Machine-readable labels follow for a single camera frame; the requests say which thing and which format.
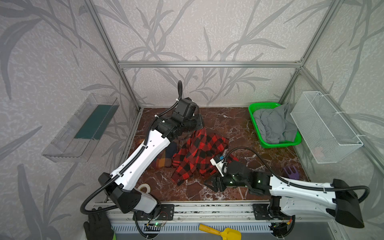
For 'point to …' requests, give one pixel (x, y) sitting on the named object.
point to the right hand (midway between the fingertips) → (207, 175)
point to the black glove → (98, 226)
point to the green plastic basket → (252, 107)
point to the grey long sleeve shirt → (276, 124)
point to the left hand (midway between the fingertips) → (205, 117)
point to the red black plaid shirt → (202, 146)
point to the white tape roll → (148, 187)
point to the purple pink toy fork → (293, 175)
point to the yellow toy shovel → (228, 233)
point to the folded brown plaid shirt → (165, 160)
